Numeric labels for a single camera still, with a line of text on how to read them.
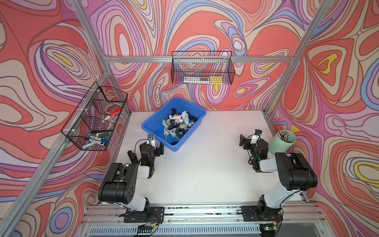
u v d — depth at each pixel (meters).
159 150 0.88
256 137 0.82
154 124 1.01
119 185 0.46
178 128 1.01
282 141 0.84
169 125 1.01
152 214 0.72
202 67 0.85
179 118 1.04
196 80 0.82
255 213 0.73
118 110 0.82
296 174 0.47
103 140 0.68
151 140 0.80
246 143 0.86
